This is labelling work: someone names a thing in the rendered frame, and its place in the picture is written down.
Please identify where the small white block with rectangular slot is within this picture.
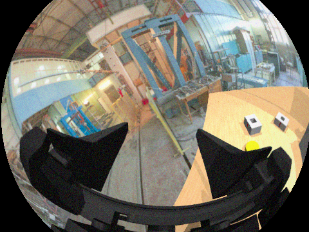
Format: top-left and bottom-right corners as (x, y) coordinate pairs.
(274, 111), (289, 132)

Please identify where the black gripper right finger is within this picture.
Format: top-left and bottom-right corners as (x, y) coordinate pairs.
(196, 129), (272, 199)

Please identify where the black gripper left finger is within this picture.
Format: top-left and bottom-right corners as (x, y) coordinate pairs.
(46, 122), (129, 191)

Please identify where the yellow short cylinder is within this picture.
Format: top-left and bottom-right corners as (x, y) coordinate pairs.
(245, 141), (259, 151)

